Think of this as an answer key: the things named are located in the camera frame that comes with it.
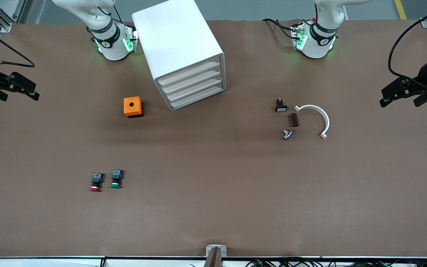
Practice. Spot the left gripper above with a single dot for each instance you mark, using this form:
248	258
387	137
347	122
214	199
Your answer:
426	71

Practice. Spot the red push button switch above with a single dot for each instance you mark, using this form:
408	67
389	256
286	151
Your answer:
95	188

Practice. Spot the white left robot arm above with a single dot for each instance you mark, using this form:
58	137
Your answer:
317	48

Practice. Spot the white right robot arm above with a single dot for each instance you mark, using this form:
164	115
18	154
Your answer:
113	48

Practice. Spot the orange push button box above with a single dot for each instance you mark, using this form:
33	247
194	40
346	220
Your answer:
127	107

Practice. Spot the brown terminal block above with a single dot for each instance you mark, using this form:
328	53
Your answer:
294	120

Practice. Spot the brown table cover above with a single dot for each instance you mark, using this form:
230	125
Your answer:
213	185

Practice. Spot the white curved plastic bracket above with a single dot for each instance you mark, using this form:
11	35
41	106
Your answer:
323	136

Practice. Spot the silver key switch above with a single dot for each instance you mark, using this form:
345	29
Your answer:
287	134

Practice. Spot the white capped black switch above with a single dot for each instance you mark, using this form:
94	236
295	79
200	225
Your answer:
281	108

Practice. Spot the green push button switch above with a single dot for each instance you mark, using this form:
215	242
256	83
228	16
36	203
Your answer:
116	174

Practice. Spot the grey mounting bracket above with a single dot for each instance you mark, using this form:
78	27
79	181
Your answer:
224	251

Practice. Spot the brown camera post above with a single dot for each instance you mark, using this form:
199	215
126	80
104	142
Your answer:
213	259

